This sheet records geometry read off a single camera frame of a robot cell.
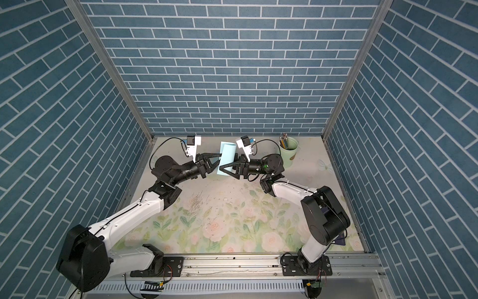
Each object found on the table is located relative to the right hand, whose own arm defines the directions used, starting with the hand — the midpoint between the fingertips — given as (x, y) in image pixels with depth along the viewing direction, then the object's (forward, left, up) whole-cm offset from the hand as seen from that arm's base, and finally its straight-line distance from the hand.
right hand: (224, 170), depth 66 cm
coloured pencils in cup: (+32, -25, -16) cm, 44 cm away
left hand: (+1, -2, +4) cm, 4 cm away
